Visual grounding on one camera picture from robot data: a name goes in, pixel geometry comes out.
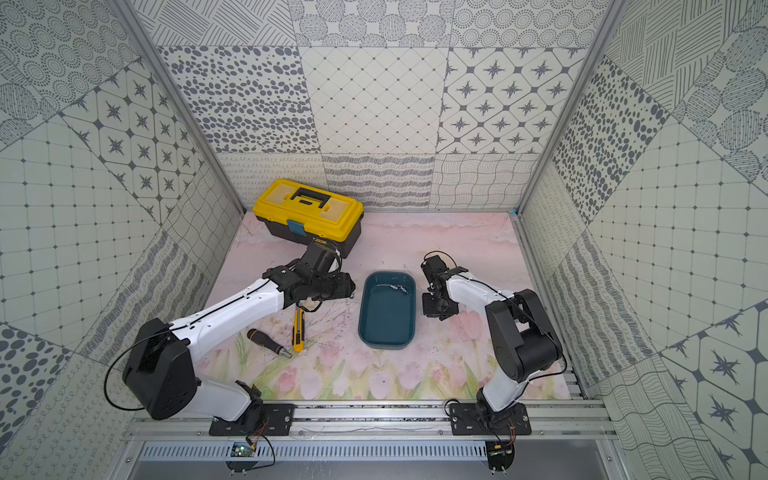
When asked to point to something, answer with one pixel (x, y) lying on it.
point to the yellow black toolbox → (306, 213)
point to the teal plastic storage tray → (387, 310)
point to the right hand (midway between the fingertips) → (438, 314)
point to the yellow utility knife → (298, 331)
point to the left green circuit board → (241, 449)
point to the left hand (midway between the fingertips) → (349, 281)
